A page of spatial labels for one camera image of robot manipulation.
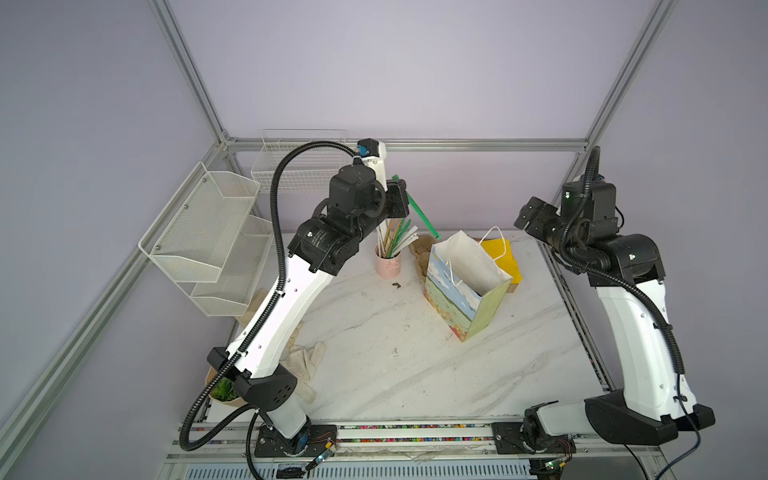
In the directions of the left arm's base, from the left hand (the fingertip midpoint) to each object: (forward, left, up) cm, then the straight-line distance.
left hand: (404, 185), depth 61 cm
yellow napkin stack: (-2, -26, -20) cm, 33 cm away
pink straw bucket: (+12, +3, -44) cm, 46 cm away
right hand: (-2, -28, -5) cm, 29 cm away
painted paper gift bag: (-9, -16, -22) cm, 29 cm away
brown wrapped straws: (+19, +1, -36) cm, 41 cm away
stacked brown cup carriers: (+9, -7, -29) cm, 31 cm away
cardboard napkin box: (+6, -40, -47) cm, 62 cm away
